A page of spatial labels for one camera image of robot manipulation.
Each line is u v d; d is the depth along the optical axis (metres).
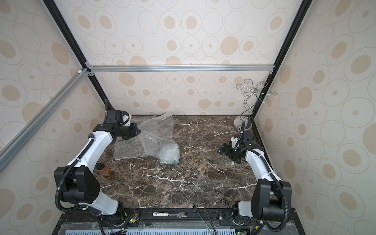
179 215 0.74
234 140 0.81
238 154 0.71
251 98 1.12
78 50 0.82
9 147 0.52
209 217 0.75
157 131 1.00
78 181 0.43
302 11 0.69
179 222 0.73
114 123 0.65
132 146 1.02
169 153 0.93
